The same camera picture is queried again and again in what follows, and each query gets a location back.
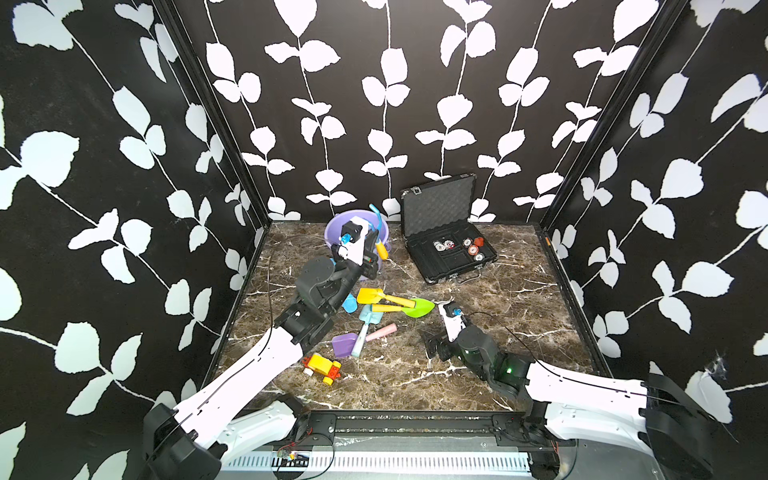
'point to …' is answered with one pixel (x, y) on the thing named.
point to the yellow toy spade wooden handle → (376, 295)
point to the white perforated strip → (504, 462)
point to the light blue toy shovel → (367, 317)
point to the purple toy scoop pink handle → (344, 344)
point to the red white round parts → (473, 245)
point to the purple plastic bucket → (376, 223)
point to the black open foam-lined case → (438, 229)
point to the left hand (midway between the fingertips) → (373, 225)
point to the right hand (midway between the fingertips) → (430, 320)
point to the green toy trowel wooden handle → (422, 307)
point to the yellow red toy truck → (330, 369)
